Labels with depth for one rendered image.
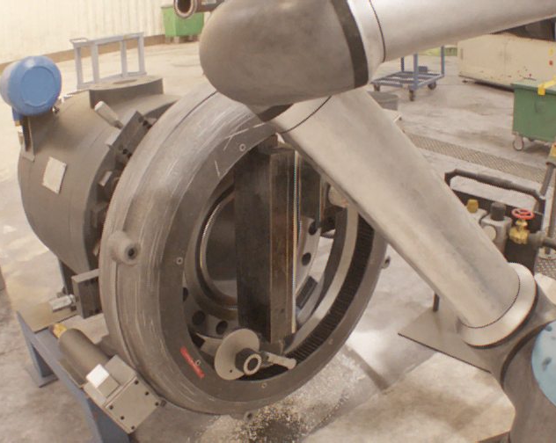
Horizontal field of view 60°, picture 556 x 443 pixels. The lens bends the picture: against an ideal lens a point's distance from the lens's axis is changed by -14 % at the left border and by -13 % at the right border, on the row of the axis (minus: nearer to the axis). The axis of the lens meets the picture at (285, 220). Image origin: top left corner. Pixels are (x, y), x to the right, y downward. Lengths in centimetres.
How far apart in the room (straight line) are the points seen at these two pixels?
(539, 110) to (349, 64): 380
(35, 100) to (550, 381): 133
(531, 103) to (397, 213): 363
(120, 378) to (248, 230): 38
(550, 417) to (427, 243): 29
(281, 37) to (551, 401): 54
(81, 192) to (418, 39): 91
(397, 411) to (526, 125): 306
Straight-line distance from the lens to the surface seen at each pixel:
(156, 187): 86
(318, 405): 162
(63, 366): 148
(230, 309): 120
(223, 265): 136
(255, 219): 102
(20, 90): 147
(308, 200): 101
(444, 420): 160
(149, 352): 95
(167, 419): 163
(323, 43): 44
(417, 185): 65
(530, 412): 76
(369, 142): 61
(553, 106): 419
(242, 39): 46
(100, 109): 92
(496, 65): 741
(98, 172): 121
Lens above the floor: 110
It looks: 23 degrees down
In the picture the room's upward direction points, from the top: 2 degrees counter-clockwise
